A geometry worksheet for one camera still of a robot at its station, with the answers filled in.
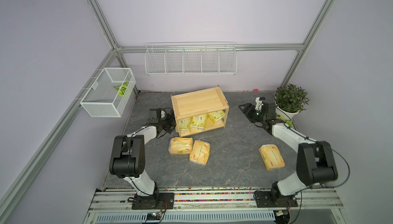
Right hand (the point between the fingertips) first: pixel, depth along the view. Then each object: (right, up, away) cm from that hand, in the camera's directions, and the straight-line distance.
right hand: (240, 107), depth 90 cm
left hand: (-36, -7, +3) cm, 37 cm away
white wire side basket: (-73, +6, -8) cm, 74 cm away
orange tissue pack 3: (+16, -27, -7) cm, 32 cm away
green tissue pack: (-34, -11, +5) cm, 37 cm away
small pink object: (+21, +14, +34) cm, 42 cm away
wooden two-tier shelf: (-18, +4, -1) cm, 18 cm away
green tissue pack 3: (-13, -6, +9) cm, 17 cm away
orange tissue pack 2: (-24, -25, -6) cm, 35 cm away
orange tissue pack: (-35, -23, -1) cm, 42 cm away
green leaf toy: (-66, +10, -9) cm, 67 cm away
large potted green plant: (+29, +4, -1) cm, 29 cm away
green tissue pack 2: (-25, -10, +6) cm, 28 cm away
